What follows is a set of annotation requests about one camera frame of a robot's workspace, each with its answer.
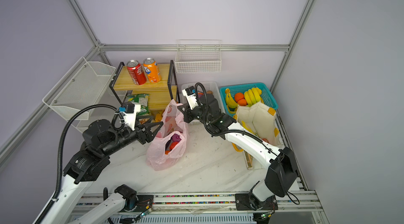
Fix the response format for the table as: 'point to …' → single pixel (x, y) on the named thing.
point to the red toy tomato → (172, 145)
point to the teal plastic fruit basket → (268, 99)
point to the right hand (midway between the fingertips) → (177, 106)
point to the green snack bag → (140, 99)
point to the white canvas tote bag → (260, 121)
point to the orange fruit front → (242, 102)
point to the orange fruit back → (239, 96)
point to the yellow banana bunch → (253, 95)
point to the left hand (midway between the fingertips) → (157, 121)
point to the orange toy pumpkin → (167, 152)
